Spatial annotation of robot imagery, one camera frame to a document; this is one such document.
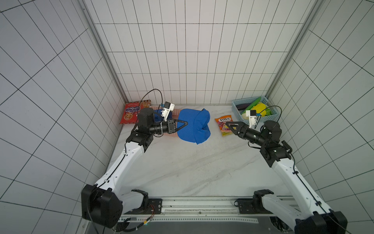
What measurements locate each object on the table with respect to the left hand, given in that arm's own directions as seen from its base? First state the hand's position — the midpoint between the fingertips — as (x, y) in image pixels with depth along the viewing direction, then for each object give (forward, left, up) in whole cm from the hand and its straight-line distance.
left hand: (184, 126), depth 68 cm
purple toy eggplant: (+39, -45, -26) cm, 65 cm away
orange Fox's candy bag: (+26, -27, -29) cm, 47 cm away
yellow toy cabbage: (+35, -58, -24) cm, 72 cm away
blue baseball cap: (-1, -6, -1) cm, 7 cm away
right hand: (+1, -19, -1) cm, 19 cm away
